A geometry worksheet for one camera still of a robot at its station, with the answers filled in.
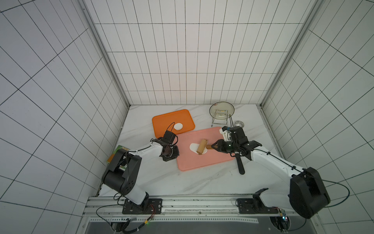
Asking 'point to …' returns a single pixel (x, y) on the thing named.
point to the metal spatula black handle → (240, 163)
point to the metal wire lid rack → (220, 117)
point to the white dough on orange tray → (178, 126)
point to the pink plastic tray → (188, 159)
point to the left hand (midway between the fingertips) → (175, 158)
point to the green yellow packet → (118, 147)
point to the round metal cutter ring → (239, 123)
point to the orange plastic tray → (176, 122)
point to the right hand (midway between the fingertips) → (208, 147)
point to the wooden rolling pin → (202, 145)
